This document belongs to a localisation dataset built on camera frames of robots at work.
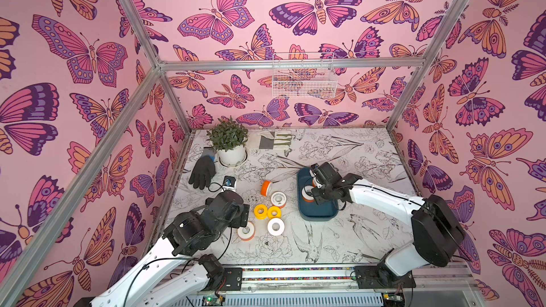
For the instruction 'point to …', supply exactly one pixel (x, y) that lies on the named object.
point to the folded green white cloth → (275, 139)
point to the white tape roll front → (276, 227)
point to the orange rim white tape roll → (247, 233)
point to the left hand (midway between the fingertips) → (237, 203)
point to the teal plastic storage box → (325, 210)
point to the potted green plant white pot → (229, 139)
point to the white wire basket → (304, 75)
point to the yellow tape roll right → (274, 212)
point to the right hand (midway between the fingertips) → (314, 194)
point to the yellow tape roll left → (260, 211)
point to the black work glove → (204, 169)
